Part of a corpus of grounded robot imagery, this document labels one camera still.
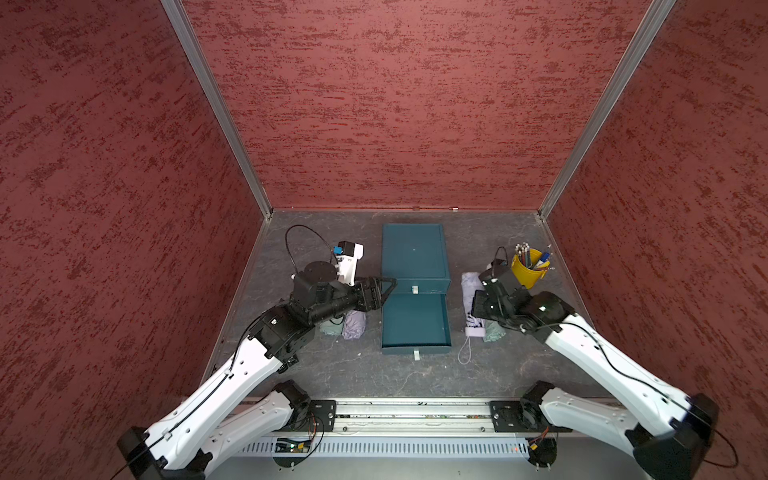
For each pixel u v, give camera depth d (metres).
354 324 0.85
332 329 0.85
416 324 0.82
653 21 0.72
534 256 0.97
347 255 0.59
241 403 0.45
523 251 0.88
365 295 0.57
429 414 0.76
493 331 0.84
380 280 0.59
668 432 0.39
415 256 0.80
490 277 0.57
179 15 0.71
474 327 0.76
